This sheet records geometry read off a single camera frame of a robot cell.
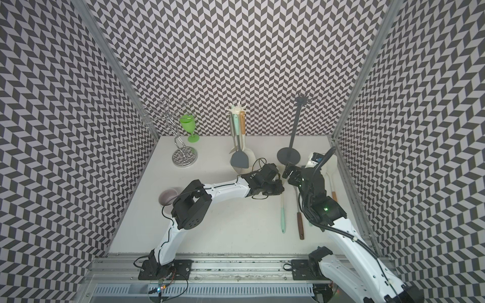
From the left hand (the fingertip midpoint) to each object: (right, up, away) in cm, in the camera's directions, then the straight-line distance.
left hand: (284, 191), depth 90 cm
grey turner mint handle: (-22, +16, +1) cm, 27 cm away
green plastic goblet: (-52, +37, +18) cm, 67 cm away
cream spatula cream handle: (-24, +31, -12) cm, 41 cm away
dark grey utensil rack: (+7, +17, +18) cm, 25 cm away
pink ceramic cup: (-54, -1, -5) cm, 54 cm away
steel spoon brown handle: (+6, -12, -6) cm, 14 cm away
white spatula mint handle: (-2, -11, -5) cm, 12 cm away
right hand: (+2, +12, -14) cm, 19 cm away
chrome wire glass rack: (-56, +16, +19) cm, 61 cm away
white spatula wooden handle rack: (-16, +16, +6) cm, 24 cm away
